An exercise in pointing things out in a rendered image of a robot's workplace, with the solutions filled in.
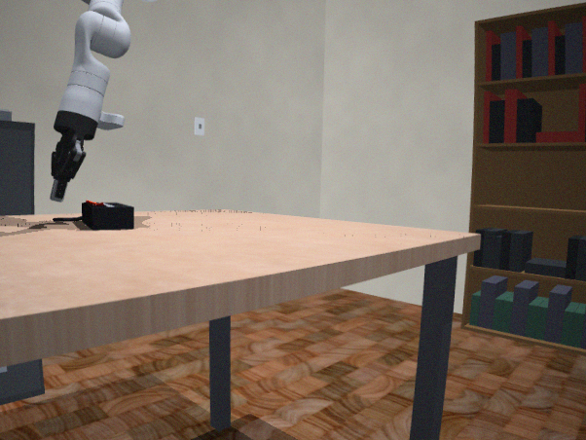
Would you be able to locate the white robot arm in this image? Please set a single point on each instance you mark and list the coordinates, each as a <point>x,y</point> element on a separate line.
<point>89,78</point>

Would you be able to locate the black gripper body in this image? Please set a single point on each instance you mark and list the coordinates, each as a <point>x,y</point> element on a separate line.
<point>74,126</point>

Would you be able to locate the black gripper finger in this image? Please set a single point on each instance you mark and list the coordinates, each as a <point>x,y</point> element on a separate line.
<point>73,163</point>
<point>54,161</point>

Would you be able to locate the black power strip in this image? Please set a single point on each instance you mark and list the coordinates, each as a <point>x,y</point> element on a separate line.
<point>98,216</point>

